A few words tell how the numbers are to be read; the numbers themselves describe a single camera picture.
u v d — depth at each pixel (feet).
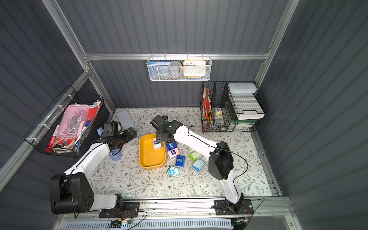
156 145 3.05
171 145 3.15
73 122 2.35
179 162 2.92
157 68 2.76
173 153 3.00
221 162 1.65
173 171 2.77
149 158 3.14
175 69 2.97
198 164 2.84
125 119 3.81
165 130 1.94
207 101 3.71
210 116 3.68
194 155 2.99
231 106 3.53
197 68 2.90
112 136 2.19
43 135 2.05
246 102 3.16
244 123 3.36
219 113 3.79
